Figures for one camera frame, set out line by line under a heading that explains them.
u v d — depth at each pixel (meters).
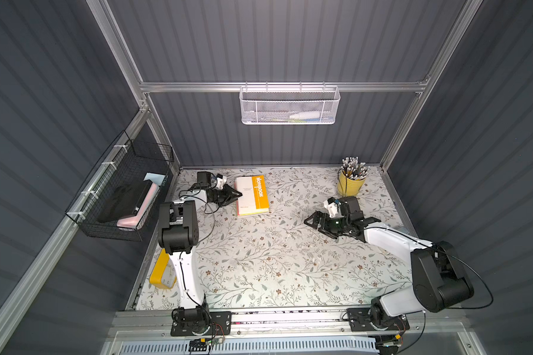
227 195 0.91
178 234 0.57
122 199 0.68
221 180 0.98
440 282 0.44
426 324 0.72
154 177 0.80
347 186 1.02
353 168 0.94
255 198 1.02
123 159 0.77
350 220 0.71
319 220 0.80
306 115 0.93
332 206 0.84
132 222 0.63
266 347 0.77
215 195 0.89
